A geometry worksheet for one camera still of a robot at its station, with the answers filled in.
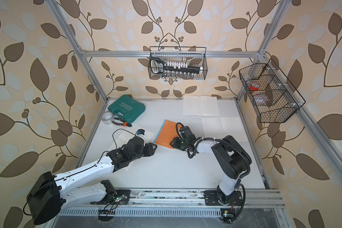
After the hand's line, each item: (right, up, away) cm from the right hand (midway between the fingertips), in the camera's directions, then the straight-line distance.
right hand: (172, 144), depth 93 cm
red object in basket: (+48, +35, -11) cm, 61 cm away
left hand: (-11, +2, -12) cm, 16 cm away
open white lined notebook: (+23, +27, +23) cm, 42 cm away
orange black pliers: (-36, +12, +11) cm, 39 cm away
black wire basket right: (+54, +28, -20) cm, 64 cm away
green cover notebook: (+33, +10, +9) cm, 35 cm away
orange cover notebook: (-3, +7, +6) cm, 10 cm away
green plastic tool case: (-36, +25, +15) cm, 46 cm away
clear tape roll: (-51, +18, +15) cm, 56 cm away
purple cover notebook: (-34, +3, +3) cm, 34 cm away
